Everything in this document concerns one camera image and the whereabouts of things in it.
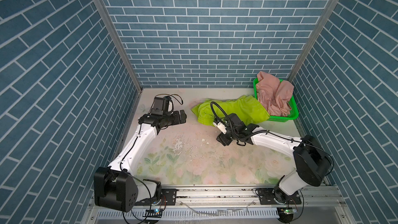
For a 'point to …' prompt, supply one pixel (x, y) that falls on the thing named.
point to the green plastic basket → (294, 112)
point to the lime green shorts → (249, 108)
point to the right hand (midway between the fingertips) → (219, 132)
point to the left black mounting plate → (168, 197)
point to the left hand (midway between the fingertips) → (180, 116)
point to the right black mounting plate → (266, 196)
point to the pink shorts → (275, 94)
